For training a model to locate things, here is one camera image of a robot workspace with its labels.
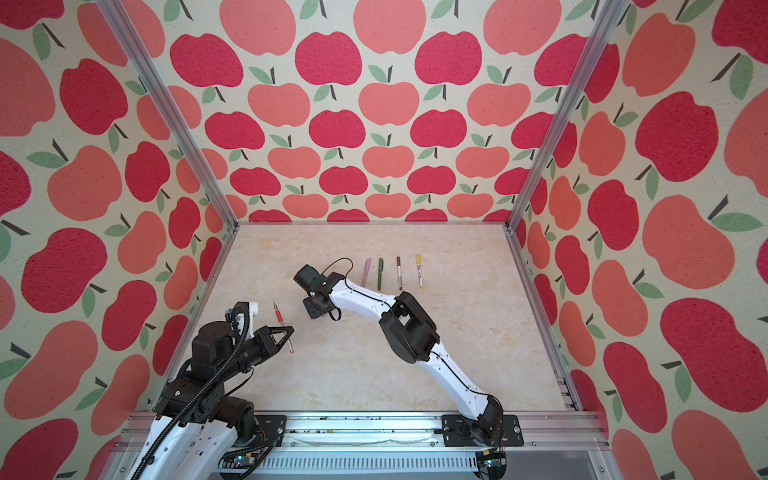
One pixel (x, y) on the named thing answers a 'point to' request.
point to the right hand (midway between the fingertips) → (322, 304)
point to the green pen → (380, 271)
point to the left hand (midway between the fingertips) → (297, 333)
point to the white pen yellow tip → (420, 277)
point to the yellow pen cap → (418, 259)
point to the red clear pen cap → (278, 313)
